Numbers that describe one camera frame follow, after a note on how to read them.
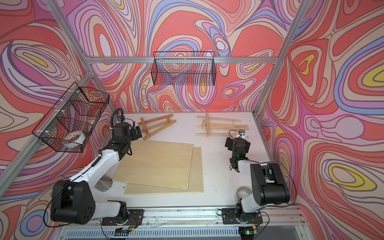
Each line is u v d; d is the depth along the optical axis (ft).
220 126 3.48
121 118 2.36
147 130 3.50
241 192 2.63
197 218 2.42
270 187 1.47
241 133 2.57
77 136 2.36
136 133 2.52
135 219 2.37
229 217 2.41
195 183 2.76
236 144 2.32
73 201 1.34
